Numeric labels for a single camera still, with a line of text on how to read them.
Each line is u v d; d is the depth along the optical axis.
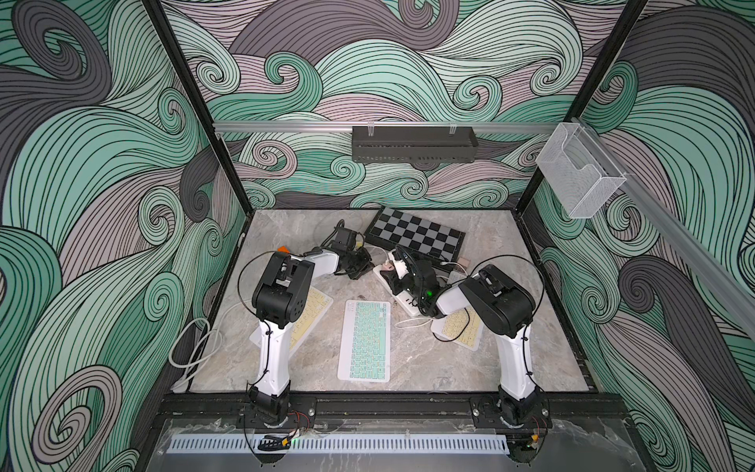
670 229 0.61
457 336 0.86
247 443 0.69
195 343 0.88
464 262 1.02
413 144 0.95
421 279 0.77
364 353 0.83
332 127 0.96
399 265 0.87
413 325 0.88
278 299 0.55
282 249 1.07
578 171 0.78
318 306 0.93
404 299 0.90
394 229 1.10
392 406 0.76
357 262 0.92
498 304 0.54
